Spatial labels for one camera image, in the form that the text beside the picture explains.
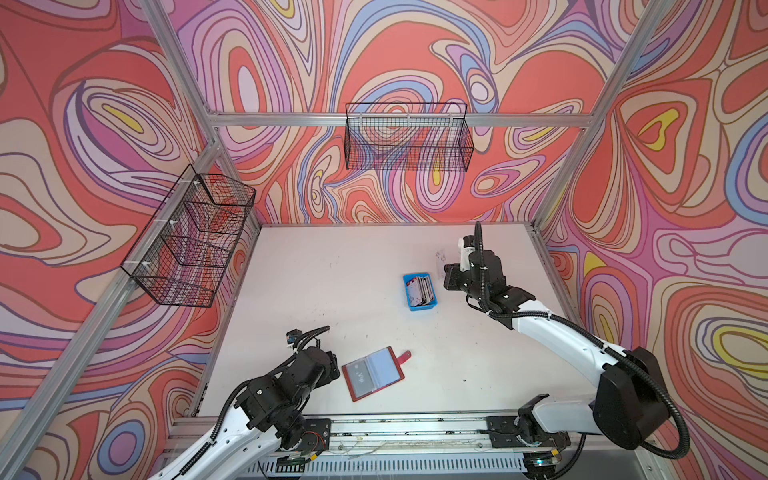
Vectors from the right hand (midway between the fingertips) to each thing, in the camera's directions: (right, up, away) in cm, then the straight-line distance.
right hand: (447, 272), depth 85 cm
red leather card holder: (-21, -28, -2) cm, 35 cm away
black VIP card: (-25, -29, -3) cm, 39 cm away
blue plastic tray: (-10, -3, +16) cm, 19 cm away
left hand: (-32, -24, -6) cm, 40 cm away
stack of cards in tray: (-7, -7, +11) cm, 15 cm away
